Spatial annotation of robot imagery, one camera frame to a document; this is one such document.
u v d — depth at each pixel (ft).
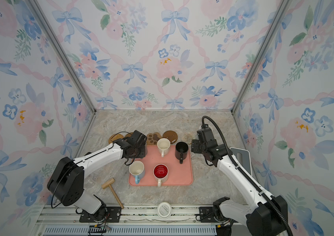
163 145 3.08
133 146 2.14
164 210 2.31
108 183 2.73
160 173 2.82
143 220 2.40
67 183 1.42
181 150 3.10
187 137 3.40
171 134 3.41
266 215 1.24
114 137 3.40
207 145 1.95
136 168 2.67
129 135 2.56
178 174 2.88
